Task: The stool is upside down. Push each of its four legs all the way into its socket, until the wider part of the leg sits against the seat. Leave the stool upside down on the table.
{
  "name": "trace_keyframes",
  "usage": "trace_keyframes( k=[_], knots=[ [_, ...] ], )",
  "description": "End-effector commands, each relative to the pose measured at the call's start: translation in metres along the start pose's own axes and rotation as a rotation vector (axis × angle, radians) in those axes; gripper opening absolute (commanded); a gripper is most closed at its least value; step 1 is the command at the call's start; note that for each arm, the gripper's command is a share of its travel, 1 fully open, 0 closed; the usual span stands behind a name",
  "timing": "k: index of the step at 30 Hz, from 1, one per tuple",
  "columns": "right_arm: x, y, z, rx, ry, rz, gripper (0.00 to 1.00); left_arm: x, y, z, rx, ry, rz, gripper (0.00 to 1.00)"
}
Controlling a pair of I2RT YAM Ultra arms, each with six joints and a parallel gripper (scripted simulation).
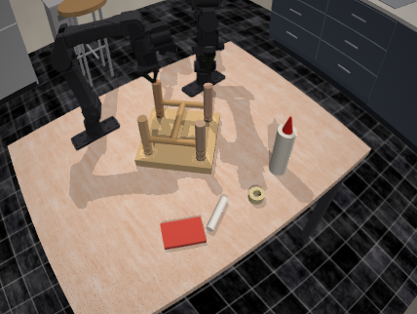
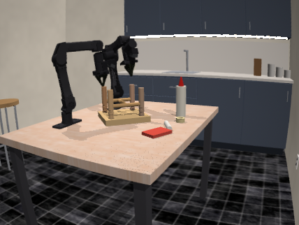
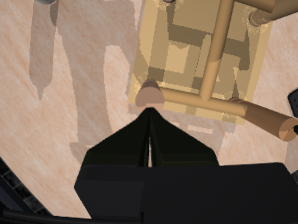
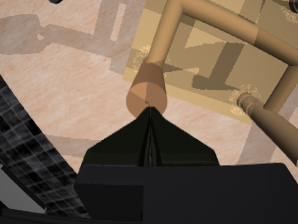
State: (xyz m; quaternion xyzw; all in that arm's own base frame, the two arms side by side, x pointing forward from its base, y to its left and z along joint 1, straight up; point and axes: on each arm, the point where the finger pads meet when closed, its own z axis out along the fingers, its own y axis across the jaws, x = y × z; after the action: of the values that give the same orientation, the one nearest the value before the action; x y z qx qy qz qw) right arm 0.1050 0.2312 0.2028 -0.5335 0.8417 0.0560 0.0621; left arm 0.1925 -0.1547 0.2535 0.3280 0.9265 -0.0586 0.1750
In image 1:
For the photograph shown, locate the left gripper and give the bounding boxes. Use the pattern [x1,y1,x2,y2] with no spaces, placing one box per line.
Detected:
[192,42,224,74]

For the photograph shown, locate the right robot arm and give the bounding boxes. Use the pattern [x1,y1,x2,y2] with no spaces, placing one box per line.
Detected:
[52,10,177,150]

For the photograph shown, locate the tan wooden stool seat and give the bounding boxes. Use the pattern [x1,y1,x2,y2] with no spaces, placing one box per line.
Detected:
[134,107,220,175]

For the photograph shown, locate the brown wooden stool leg frame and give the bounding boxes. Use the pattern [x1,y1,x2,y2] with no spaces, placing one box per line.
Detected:
[137,79,213,161]

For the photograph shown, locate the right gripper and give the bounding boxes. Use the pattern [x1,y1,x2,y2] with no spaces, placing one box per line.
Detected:
[134,47,159,84]

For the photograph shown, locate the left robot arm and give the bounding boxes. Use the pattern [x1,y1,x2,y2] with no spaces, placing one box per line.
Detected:
[181,0,225,98]

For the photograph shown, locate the grey bottle with red pointed cap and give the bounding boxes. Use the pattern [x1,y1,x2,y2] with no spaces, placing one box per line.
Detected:
[269,116,297,176]

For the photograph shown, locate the flat red rectangular pad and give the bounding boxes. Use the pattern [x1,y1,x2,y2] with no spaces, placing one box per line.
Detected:
[160,216,207,250]

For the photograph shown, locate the white cylinder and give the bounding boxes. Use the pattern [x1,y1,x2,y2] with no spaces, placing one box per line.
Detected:
[206,196,228,232]

